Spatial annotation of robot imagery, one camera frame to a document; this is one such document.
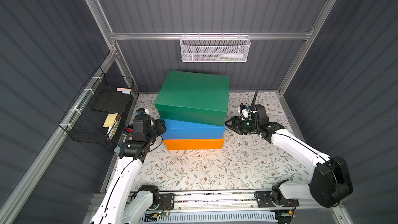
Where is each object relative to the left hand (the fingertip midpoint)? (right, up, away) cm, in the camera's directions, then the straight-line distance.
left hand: (162, 123), depth 75 cm
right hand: (+33, -2, +5) cm, 33 cm away
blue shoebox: (+9, -3, +1) cm, 10 cm away
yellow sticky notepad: (-24, +2, -3) cm, 24 cm away
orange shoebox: (+18, -14, +15) cm, 27 cm away
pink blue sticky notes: (-23, +17, +9) cm, 30 cm away
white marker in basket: (+39, +40, +19) cm, 59 cm away
